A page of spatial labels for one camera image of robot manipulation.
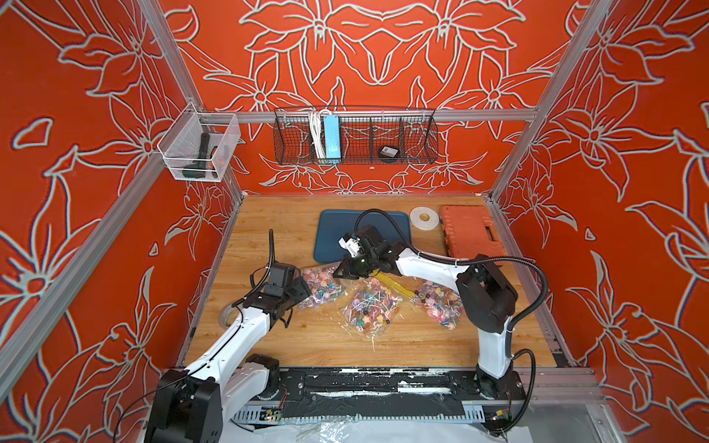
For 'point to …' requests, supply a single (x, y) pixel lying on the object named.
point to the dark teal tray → (331, 224)
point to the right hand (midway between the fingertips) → (332, 270)
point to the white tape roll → (424, 218)
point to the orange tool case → (469, 233)
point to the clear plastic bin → (198, 146)
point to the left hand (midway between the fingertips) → (301, 286)
